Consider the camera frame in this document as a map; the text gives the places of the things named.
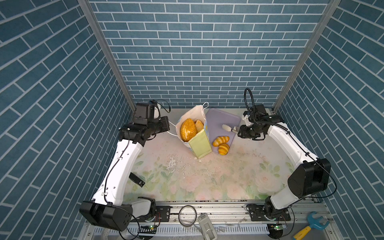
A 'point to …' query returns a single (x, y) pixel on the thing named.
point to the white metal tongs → (227, 128)
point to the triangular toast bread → (199, 125)
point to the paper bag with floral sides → (200, 145)
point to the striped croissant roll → (220, 140)
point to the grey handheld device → (207, 230)
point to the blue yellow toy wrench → (316, 223)
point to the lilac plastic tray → (216, 119)
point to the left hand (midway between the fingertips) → (169, 121)
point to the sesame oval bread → (188, 129)
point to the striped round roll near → (223, 149)
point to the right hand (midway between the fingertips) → (240, 132)
